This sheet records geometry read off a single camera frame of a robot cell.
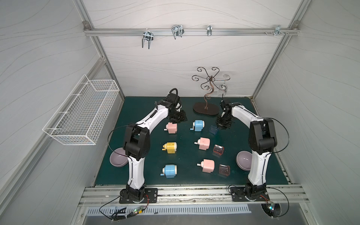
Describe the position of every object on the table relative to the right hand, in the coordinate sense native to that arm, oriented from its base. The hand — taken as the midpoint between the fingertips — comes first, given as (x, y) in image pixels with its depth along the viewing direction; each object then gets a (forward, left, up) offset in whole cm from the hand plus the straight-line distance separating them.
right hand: (217, 126), depth 98 cm
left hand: (-2, +23, +9) cm, 24 cm away
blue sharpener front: (-33, +30, +4) cm, 45 cm away
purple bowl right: (-24, -13, 0) cm, 27 cm away
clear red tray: (-16, +1, -4) cm, 17 cm away
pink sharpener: (-5, +32, +4) cm, 33 cm away
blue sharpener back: (-1, +14, +2) cm, 14 cm away
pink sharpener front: (-29, +9, +2) cm, 30 cm away
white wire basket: (-16, +74, +28) cm, 81 cm away
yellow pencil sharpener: (-19, +31, +3) cm, 37 cm away
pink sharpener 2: (-15, +11, +3) cm, 19 cm away
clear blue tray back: (0, +3, -4) cm, 5 cm away
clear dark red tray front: (-29, -2, -4) cm, 29 cm away
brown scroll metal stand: (+18, +7, -2) cm, 20 cm away
